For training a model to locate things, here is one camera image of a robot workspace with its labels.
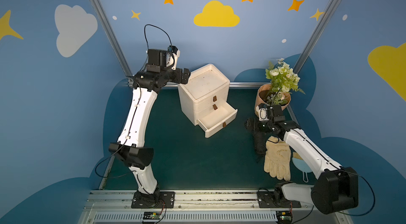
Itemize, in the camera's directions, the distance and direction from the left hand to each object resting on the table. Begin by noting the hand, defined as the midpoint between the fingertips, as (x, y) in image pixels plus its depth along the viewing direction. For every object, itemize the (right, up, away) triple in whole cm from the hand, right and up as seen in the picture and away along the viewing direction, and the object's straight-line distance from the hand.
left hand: (180, 69), depth 74 cm
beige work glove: (+53, -48, +15) cm, 73 cm away
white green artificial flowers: (+55, -4, +12) cm, 57 cm away
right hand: (+39, -27, +13) cm, 49 cm away
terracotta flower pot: (+49, -11, +28) cm, 58 cm away
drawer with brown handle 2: (+12, -19, +17) cm, 28 cm away
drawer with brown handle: (+20, -26, +30) cm, 44 cm away
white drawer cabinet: (+11, -3, +21) cm, 24 cm away
